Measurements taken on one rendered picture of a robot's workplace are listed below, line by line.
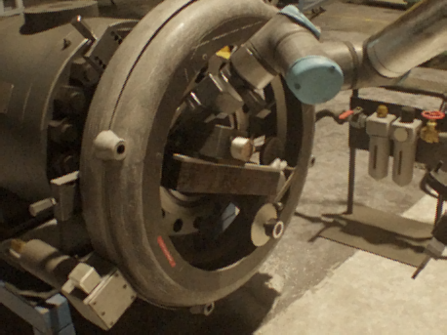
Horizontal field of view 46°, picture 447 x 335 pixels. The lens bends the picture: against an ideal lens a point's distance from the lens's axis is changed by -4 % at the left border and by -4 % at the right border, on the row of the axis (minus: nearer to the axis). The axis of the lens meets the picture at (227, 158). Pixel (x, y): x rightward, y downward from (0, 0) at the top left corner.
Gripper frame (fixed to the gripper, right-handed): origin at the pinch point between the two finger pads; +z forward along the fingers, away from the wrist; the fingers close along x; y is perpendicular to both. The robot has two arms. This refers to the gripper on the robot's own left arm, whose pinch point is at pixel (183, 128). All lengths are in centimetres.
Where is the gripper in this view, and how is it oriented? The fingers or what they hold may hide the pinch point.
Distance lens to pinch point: 116.0
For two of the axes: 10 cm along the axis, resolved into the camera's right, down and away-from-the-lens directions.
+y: -5.5, -7.8, 2.8
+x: -4.2, -0.4, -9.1
